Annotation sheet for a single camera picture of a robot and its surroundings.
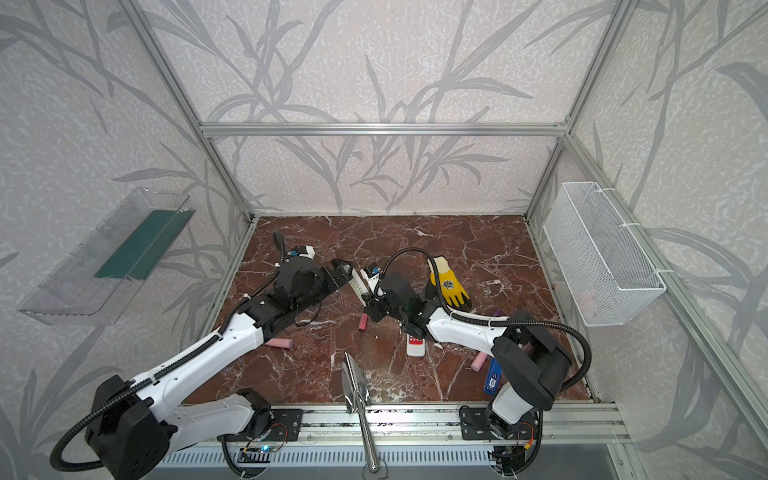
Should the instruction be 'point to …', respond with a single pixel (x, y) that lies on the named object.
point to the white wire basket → (606, 277)
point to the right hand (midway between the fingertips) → (365, 285)
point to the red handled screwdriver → (363, 322)
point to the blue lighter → (493, 378)
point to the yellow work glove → (452, 291)
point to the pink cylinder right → (479, 362)
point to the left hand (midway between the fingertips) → (351, 264)
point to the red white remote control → (415, 347)
